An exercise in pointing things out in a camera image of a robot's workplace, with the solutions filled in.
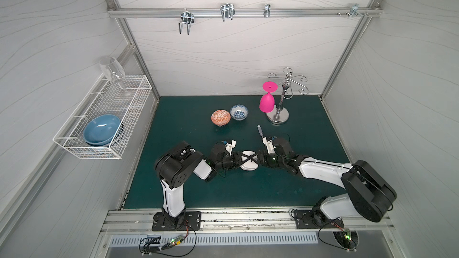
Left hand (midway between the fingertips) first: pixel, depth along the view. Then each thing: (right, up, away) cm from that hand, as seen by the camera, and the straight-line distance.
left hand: (250, 160), depth 86 cm
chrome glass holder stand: (+21, +22, +25) cm, 39 cm away
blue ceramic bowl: (-55, +18, -25) cm, 63 cm away
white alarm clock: (0, -2, -2) cm, 2 cm away
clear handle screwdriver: (+8, +13, +18) cm, 23 cm away
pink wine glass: (+10, +30, +6) cm, 32 cm away
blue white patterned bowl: (-5, +24, +25) cm, 35 cm away
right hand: (+1, +2, 0) cm, 2 cm away
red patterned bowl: (-16, +20, +21) cm, 34 cm away
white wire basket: (-60, +30, -14) cm, 69 cm away
